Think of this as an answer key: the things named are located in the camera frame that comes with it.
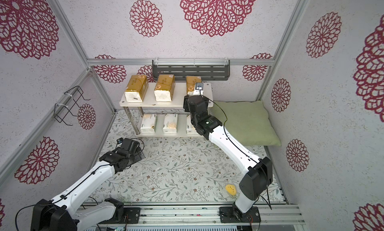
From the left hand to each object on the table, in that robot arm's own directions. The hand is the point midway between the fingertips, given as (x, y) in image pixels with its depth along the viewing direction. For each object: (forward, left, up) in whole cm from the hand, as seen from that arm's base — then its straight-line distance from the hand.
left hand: (134, 157), depth 84 cm
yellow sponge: (-15, -53, -7) cm, 56 cm away
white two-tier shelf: (+20, -11, +23) cm, 33 cm away
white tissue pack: (+23, -4, +1) cm, 24 cm away
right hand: (+20, -33, +28) cm, 48 cm away
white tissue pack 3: (+19, -31, +1) cm, 37 cm away
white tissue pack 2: (+23, -18, +1) cm, 30 cm away
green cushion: (+25, -69, +1) cm, 73 cm away
